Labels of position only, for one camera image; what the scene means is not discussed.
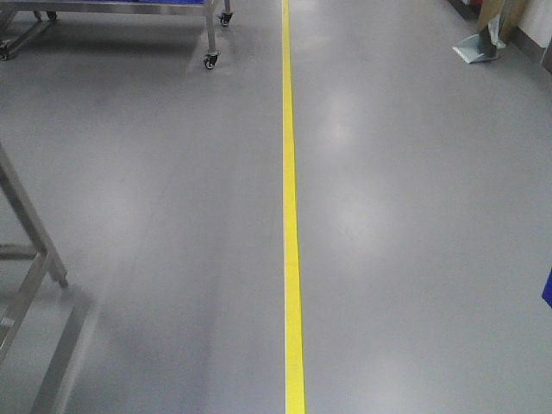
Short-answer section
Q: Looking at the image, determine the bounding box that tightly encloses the steel rack on castors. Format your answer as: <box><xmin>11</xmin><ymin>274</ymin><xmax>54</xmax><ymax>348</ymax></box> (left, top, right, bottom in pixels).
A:
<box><xmin>0</xmin><ymin>0</ymin><xmax>235</xmax><ymax>72</ymax></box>

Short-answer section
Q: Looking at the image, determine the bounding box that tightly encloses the pale green dustpan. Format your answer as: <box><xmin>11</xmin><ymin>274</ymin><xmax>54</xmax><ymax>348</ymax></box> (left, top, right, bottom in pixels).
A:
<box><xmin>452</xmin><ymin>12</ymin><xmax>514</xmax><ymax>66</ymax></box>

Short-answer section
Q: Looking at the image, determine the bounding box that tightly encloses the brown cardboard sheet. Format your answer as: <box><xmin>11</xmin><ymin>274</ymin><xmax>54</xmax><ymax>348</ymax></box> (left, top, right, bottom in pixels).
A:
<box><xmin>476</xmin><ymin>0</ymin><xmax>531</xmax><ymax>40</ymax></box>

